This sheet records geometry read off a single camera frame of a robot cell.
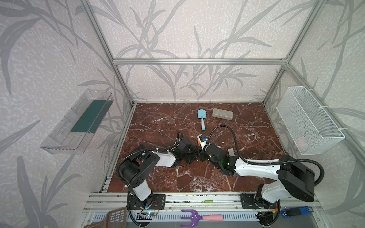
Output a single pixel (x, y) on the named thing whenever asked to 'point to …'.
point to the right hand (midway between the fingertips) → (197, 140)
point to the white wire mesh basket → (310, 127)
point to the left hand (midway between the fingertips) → (204, 150)
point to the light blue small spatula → (202, 114)
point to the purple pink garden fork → (196, 218)
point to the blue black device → (289, 212)
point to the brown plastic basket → (115, 218)
